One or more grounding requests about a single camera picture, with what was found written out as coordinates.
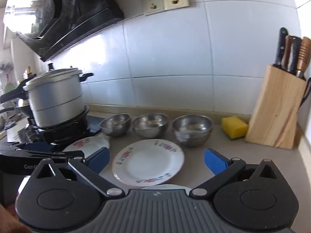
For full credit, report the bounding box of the black range hood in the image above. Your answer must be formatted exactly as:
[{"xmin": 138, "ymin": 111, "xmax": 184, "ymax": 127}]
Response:
[{"xmin": 3, "ymin": 0, "xmax": 125, "ymax": 62}]

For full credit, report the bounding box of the brown handled knife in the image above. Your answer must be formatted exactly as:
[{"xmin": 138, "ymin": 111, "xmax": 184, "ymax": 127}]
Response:
[{"xmin": 281, "ymin": 35, "xmax": 294, "ymax": 71}]

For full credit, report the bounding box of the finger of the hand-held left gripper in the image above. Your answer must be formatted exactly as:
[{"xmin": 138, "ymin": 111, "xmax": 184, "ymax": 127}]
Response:
[{"xmin": 24, "ymin": 149, "xmax": 85, "ymax": 162}]

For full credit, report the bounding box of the silver pressure cooker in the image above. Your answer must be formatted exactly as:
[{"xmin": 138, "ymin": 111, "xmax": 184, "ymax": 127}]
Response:
[{"xmin": 0, "ymin": 63, "xmax": 94, "ymax": 129}]

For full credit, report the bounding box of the wooden board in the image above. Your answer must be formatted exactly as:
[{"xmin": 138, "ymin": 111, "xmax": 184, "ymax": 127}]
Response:
[{"xmin": 245, "ymin": 64, "xmax": 307, "ymax": 150}]

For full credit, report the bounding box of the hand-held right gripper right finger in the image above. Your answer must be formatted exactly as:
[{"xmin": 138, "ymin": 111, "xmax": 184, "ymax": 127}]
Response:
[{"xmin": 190, "ymin": 148, "xmax": 284, "ymax": 199}]

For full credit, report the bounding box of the stainless steel bowl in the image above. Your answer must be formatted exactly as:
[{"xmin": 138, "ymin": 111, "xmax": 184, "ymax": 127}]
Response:
[
  {"xmin": 176, "ymin": 131, "xmax": 211, "ymax": 148},
  {"xmin": 132, "ymin": 113, "xmax": 169, "ymax": 139},
  {"xmin": 172, "ymin": 115, "xmax": 214, "ymax": 139},
  {"xmin": 98, "ymin": 113, "xmax": 132, "ymax": 137}
]

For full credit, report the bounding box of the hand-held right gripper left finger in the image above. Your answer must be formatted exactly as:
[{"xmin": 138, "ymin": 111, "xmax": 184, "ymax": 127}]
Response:
[{"xmin": 30, "ymin": 147, "xmax": 126, "ymax": 199}]

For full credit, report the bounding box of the yellow sponge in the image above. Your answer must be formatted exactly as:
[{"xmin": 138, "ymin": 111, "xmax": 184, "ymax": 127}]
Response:
[{"xmin": 221, "ymin": 116, "xmax": 249, "ymax": 141}]

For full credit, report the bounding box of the black handled knife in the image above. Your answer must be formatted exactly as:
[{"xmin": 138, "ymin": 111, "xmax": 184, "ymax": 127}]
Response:
[
  {"xmin": 288, "ymin": 36, "xmax": 302, "ymax": 75},
  {"xmin": 274, "ymin": 27, "xmax": 288, "ymax": 69}
]

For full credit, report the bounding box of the black pan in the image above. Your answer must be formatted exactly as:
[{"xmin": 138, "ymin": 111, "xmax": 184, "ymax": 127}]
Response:
[{"xmin": 0, "ymin": 103, "xmax": 31, "ymax": 127}]

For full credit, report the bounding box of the white floral plate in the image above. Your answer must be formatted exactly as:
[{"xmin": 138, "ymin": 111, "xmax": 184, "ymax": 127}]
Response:
[
  {"xmin": 112, "ymin": 139, "xmax": 184, "ymax": 188},
  {"xmin": 140, "ymin": 184, "xmax": 192, "ymax": 191},
  {"xmin": 62, "ymin": 136, "xmax": 110, "ymax": 154}
]

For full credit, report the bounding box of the person's left forearm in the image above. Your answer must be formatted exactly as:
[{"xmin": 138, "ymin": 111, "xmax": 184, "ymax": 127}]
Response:
[{"xmin": 0, "ymin": 203, "xmax": 31, "ymax": 233}]

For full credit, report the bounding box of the ribbed wooden handled knife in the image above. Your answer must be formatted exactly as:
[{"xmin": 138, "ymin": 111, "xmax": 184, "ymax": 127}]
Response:
[{"xmin": 295, "ymin": 36, "xmax": 311, "ymax": 79}]

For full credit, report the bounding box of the black mat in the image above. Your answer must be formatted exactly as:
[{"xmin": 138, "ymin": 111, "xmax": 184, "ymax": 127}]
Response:
[{"xmin": 5, "ymin": 105, "xmax": 107, "ymax": 151}]

